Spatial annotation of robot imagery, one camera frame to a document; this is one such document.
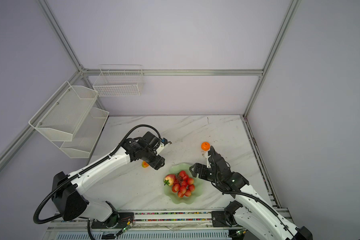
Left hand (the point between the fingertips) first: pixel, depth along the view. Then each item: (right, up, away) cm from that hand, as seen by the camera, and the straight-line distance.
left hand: (157, 161), depth 78 cm
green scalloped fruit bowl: (+9, -20, +1) cm, 22 cm away
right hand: (+20, -4, -3) cm, 20 cm away
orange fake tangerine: (+29, +6, +20) cm, 36 cm away
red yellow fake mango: (-10, -4, +11) cm, 16 cm away
